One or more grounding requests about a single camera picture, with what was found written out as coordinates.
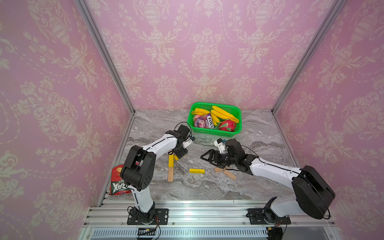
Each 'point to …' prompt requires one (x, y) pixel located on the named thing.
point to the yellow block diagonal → (171, 160)
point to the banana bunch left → (200, 111)
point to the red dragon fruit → (228, 125)
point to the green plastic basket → (235, 110)
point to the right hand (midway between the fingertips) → (203, 163)
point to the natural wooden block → (170, 174)
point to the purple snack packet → (204, 121)
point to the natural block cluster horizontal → (218, 169)
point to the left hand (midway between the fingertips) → (179, 151)
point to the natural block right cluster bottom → (230, 174)
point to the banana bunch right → (215, 112)
